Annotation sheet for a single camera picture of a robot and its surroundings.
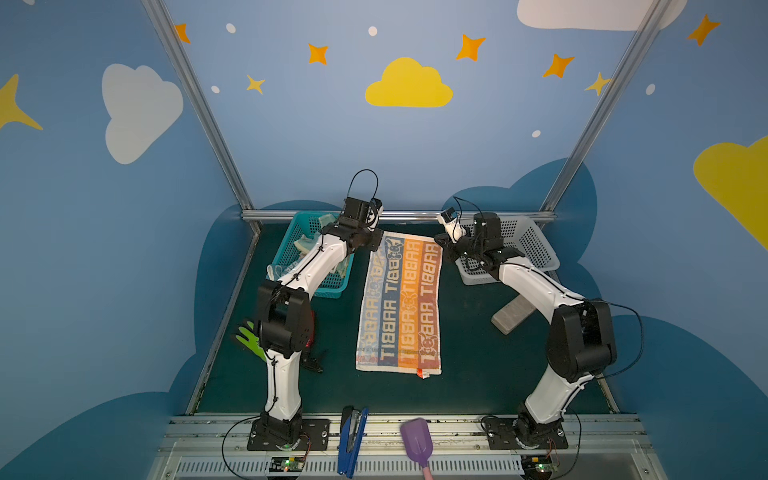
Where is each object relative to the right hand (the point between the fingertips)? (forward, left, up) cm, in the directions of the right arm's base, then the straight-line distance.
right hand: (440, 234), depth 90 cm
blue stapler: (-50, +23, -20) cm, 58 cm away
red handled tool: (-25, +38, -18) cm, 49 cm away
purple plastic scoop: (-52, +6, -21) cm, 56 cm away
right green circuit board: (-55, -23, -23) cm, 64 cm away
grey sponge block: (-16, -24, -19) cm, 35 cm away
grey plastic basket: (+20, -33, -18) cm, 43 cm away
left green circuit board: (-58, +38, -22) cm, 73 cm away
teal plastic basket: (-13, +32, -10) cm, 36 cm away
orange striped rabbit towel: (-21, +12, -22) cm, 32 cm away
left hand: (+2, +20, -3) cm, 20 cm away
